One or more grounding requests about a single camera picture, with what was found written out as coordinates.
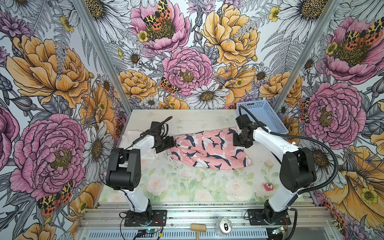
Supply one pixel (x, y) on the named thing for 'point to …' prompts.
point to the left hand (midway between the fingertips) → (170, 149)
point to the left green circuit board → (147, 232)
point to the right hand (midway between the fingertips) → (237, 147)
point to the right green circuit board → (278, 230)
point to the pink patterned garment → (212, 149)
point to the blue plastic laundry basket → (262, 111)
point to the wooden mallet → (198, 227)
